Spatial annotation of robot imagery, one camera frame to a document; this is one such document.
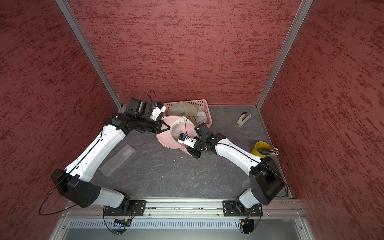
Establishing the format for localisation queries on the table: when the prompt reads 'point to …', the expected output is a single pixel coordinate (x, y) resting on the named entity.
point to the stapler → (243, 118)
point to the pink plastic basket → (202, 103)
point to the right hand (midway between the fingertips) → (187, 152)
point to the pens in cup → (272, 151)
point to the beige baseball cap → (186, 109)
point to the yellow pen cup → (259, 145)
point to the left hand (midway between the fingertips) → (167, 130)
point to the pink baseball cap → (178, 124)
